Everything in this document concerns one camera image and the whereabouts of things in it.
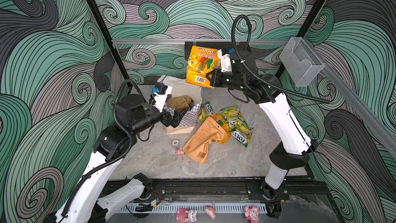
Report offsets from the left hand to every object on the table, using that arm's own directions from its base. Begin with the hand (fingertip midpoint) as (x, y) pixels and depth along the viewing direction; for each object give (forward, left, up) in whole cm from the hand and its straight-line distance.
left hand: (179, 100), depth 57 cm
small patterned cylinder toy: (-1, +4, -36) cm, 37 cm away
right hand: (+11, -11, +3) cm, 16 cm away
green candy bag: (+8, -34, -37) cm, 51 cm away
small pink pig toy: (-5, +1, -40) cm, 40 cm away
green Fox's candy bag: (+22, -31, -39) cm, 54 cm away
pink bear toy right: (-32, -32, -37) cm, 58 cm away
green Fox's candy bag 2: (+23, -14, -38) cm, 47 cm away
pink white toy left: (-33, -3, -38) cm, 50 cm away
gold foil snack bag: (+26, +3, -35) cm, 44 cm away
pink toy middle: (-31, -14, -36) cm, 50 cm away
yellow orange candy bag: (+14, -21, -35) cm, 44 cm away
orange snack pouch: (+5, -14, -34) cm, 37 cm away
